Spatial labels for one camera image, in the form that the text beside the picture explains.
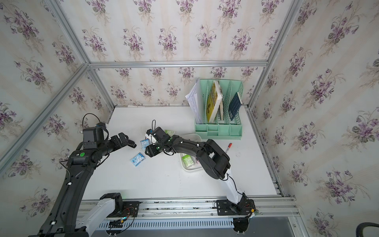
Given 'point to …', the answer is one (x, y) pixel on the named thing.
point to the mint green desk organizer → (226, 129)
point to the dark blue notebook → (234, 105)
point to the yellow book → (214, 107)
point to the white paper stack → (195, 96)
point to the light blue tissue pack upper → (144, 143)
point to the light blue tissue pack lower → (136, 160)
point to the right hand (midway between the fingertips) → (150, 151)
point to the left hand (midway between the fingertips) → (122, 140)
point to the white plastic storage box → (196, 166)
